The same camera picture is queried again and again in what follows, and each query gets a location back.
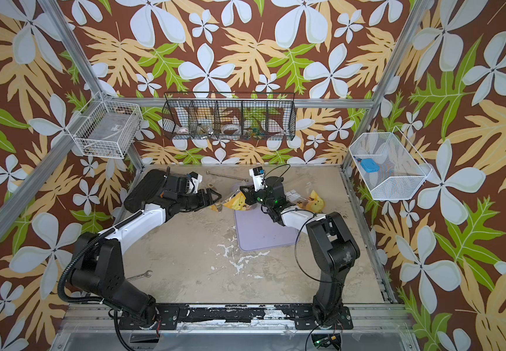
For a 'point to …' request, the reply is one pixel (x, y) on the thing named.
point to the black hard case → (147, 189)
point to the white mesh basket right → (388, 165)
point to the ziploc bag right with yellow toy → (314, 203)
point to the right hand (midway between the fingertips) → (240, 187)
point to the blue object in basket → (369, 165)
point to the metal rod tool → (246, 180)
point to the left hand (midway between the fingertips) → (217, 195)
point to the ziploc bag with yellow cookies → (237, 201)
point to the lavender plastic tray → (256, 230)
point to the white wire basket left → (107, 129)
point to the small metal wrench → (146, 273)
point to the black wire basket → (230, 115)
